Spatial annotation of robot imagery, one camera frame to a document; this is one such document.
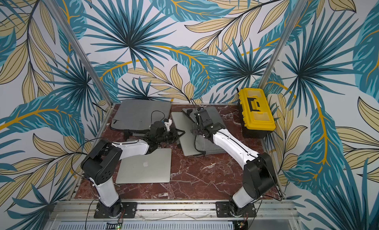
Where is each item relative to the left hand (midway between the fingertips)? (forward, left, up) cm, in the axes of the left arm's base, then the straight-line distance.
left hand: (185, 133), depth 87 cm
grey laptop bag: (+21, +37, -11) cm, 44 cm away
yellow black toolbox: (+12, -44, +4) cm, 45 cm away
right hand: (+3, -7, +3) cm, 8 cm away
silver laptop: (-4, -1, -1) cm, 4 cm away
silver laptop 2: (-16, +18, -13) cm, 28 cm away
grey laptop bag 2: (-6, -11, -3) cm, 13 cm away
